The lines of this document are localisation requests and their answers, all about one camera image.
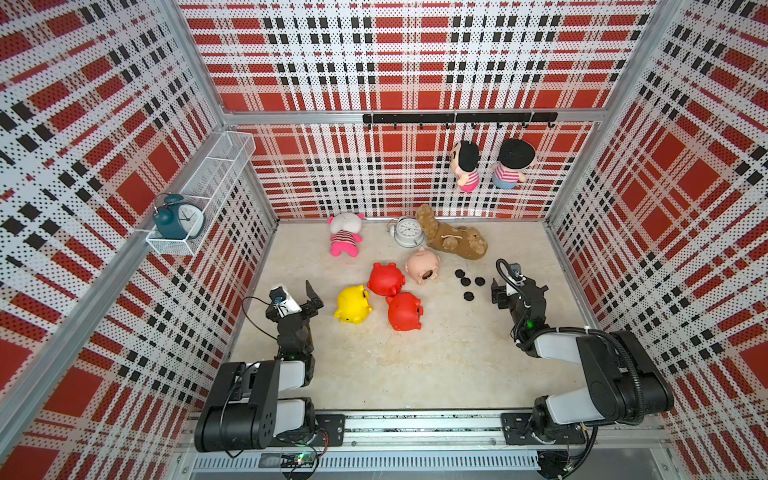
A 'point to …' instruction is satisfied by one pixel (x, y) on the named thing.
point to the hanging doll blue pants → (503, 185)
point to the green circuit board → (305, 459)
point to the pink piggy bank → (423, 265)
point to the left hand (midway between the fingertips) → (299, 287)
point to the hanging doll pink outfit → (464, 161)
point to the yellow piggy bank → (353, 304)
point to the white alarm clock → (407, 232)
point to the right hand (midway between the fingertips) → (513, 276)
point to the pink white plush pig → (345, 229)
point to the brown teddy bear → (465, 242)
